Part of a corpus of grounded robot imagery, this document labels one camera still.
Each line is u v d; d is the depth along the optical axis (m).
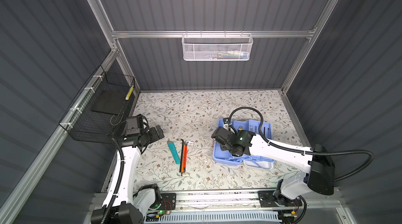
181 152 0.89
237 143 0.55
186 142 0.93
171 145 0.92
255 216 0.71
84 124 0.68
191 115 1.07
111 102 0.75
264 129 0.87
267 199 0.73
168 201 0.72
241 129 0.91
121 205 0.39
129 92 0.82
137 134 0.59
